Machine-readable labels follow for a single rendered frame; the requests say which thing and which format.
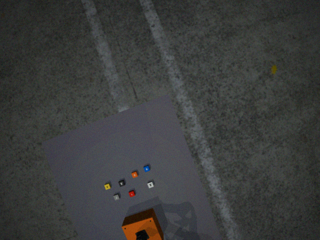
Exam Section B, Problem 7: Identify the small white digit block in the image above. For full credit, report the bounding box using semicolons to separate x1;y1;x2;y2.
147;181;154;188

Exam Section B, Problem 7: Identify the yellow block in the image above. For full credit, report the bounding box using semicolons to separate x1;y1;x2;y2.
104;183;111;190

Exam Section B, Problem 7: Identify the blue block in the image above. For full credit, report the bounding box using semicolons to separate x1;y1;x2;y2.
143;165;150;172

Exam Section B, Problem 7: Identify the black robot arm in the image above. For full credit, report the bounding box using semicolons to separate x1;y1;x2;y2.
135;230;149;240

